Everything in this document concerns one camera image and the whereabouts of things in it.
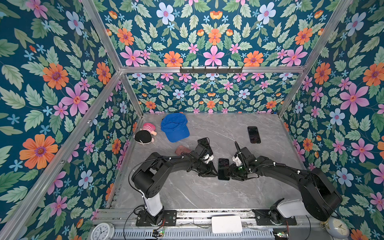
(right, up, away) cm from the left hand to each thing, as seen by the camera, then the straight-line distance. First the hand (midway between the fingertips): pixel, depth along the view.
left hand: (220, 173), depth 82 cm
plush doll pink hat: (-49, +20, +16) cm, 55 cm away
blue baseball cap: (-30, +26, +26) cm, 47 cm away
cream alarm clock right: (+52, -20, -15) cm, 58 cm away
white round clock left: (-56, -22, -15) cm, 62 cm away
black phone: (+2, +1, +4) cm, 5 cm away
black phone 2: (+28, +20, +25) cm, 43 cm away
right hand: (+4, -2, +2) cm, 5 cm away
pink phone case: (-25, +11, +18) cm, 32 cm away
